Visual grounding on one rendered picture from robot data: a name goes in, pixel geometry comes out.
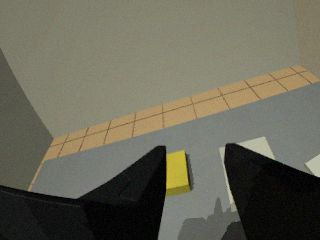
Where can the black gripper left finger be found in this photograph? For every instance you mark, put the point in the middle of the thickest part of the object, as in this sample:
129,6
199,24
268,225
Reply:
128,207

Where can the yellow flat block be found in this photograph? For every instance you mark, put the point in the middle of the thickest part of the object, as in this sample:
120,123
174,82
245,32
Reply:
177,174

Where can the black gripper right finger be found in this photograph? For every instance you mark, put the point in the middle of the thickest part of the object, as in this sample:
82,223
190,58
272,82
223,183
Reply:
274,201

